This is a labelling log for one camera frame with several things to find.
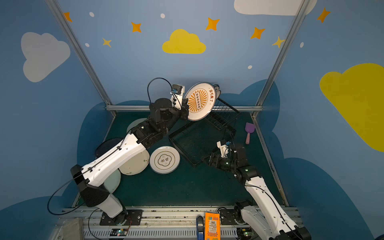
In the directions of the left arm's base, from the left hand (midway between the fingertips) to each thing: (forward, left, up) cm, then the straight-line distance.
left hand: (187, 97), depth 65 cm
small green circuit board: (-45, +33, -47) cm, 73 cm away
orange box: (-43, -13, -41) cm, 61 cm away
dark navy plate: (+3, +56, -44) cm, 71 cm away
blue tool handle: (-43, -7, -43) cm, 61 cm away
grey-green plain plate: (+23, +43, -44) cm, 66 cm away
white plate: (-7, +15, -46) cm, 49 cm away
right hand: (-15, -11, -28) cm, 33 cm away
